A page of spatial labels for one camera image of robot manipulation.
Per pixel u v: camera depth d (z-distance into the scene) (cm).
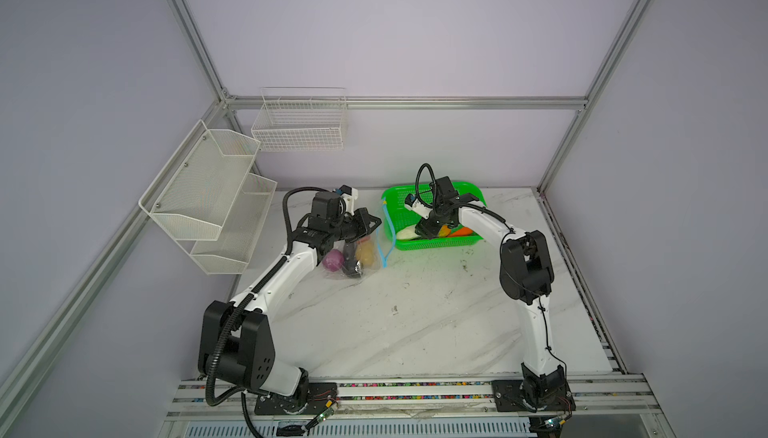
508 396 73
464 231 73
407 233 101
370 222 75
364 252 95
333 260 93
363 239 76
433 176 82
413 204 90
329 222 65
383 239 88
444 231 103
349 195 77
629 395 77
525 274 58
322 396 74
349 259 96
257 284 47
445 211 75
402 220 92
